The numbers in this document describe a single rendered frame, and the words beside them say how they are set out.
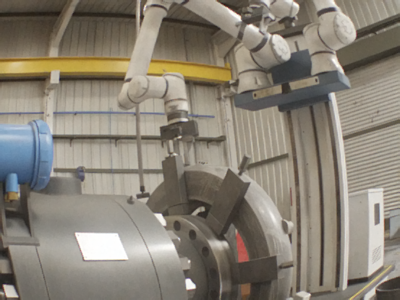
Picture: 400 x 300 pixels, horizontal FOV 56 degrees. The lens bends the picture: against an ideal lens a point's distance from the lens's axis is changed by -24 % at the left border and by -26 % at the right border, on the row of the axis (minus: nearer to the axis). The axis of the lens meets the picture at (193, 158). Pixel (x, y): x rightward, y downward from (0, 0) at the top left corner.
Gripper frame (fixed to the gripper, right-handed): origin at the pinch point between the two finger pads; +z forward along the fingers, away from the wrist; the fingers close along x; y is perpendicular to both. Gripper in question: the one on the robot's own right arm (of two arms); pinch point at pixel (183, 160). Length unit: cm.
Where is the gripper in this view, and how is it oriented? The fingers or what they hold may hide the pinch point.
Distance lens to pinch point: 176.5
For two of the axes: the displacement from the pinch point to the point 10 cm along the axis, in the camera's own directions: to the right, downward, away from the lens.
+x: 9.7, -1.8, -1.9
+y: -2.2, -1.8, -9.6
